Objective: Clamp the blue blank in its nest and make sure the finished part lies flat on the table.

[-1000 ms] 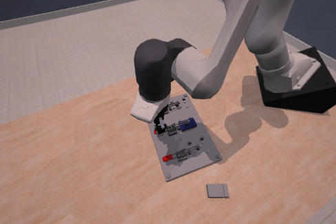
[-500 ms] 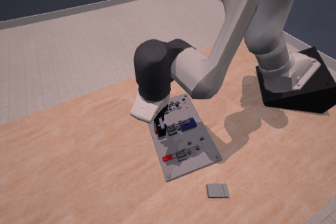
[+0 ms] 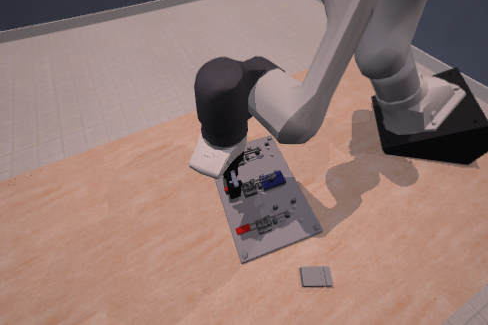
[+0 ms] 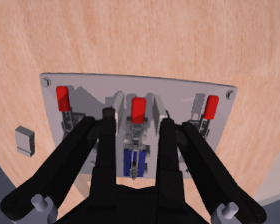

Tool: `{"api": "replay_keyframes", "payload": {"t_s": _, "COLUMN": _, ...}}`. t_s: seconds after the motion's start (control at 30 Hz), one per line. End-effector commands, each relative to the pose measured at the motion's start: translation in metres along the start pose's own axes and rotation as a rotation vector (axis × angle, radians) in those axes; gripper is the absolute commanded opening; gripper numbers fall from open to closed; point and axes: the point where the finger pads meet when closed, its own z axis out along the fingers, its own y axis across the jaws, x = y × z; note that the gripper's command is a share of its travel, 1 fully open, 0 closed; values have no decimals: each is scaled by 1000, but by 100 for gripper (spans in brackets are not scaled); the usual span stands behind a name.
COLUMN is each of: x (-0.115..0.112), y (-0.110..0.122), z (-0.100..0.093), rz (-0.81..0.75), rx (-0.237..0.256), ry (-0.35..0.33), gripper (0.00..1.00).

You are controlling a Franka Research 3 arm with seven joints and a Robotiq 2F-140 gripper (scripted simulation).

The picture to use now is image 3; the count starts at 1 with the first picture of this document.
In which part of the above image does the blue flat rectangular block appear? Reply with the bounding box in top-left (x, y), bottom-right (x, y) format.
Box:
top-left (261, 170), bottom-right (286, 192)

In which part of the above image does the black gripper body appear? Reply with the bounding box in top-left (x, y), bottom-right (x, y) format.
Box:
top-left (225, 151), bottom-right (244, 176)

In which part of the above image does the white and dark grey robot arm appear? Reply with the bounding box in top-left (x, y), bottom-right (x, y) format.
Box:
top-left (189, 0), bottom-right (466, 179)

